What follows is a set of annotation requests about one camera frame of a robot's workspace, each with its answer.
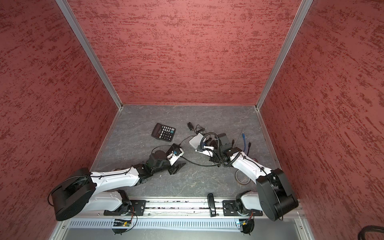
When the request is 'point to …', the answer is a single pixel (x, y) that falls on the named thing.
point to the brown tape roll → (241, 178)
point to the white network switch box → (196, 141)
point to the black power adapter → (190, 126)
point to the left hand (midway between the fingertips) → (181, 161)
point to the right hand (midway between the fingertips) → (207, 152)
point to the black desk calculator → (163, 132)
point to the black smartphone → (175, 148)
